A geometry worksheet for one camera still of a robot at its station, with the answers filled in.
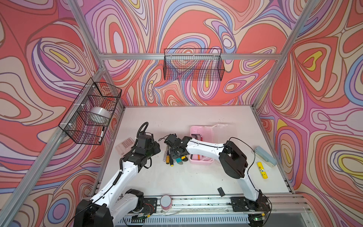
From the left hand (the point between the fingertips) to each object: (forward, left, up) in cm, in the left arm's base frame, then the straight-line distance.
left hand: (159, 144), depth 84 cm
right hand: (-2, -11, -11) cm, 16 cm away
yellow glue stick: (-12, -63, -10) cm, 65 cm away
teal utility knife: (-6, -12, -11) cm, 17 cm away
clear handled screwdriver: (-4, -3, -9) cm, 10 cm away
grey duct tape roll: (+4, +27, +22) cm, 35 cm away
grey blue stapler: (-5, -66, -7) cm, 66 cm away
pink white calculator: (+3, +24, -9) cm, 26 cm away
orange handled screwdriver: (-3, -5, -10) cm, 11 cm away
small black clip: (-23, -36, -12) cm, 45 cm away
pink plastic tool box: (+14, -30, -9) cm, 34 cm away
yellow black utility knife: (-5, -16, -9) cm, 19 cm away
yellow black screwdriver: (-6, -7, -10) cm, 14 cm away
